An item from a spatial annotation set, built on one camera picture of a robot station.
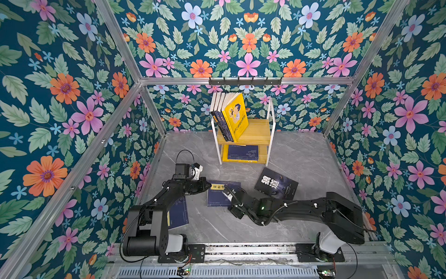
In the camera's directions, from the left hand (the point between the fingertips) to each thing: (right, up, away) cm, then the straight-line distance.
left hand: (212, 183), depth 88 cm
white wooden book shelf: (+26, +28, +10) cm, 39 cm away
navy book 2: (+2, -6, -2) cm, 7 cm away
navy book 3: (-17, -15, -4) cm, 23 cm away
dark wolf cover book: (+34, -2, +5) cm, 34 cm away
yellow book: (+12, +34, -5) cm, 36 cm away
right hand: (+12, -5, -5) cm, 14 cm away
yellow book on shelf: (+6, +14, +13) cm, 20 cm away
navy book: (+17, +16, +13) cm, 26 cm away
